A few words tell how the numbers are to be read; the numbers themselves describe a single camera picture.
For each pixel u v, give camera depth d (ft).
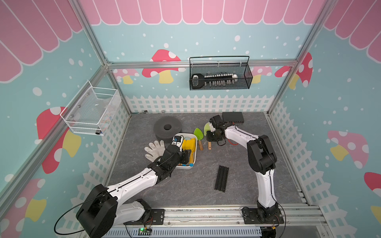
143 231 2.39
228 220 2.44
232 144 2.29
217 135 2.57
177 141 2.38
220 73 3.01
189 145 3.19
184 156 2.42
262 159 1.82
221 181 2.76
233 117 3.94
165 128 3.38
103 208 1.34
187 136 3.34
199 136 3.46
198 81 2.94
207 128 3.22
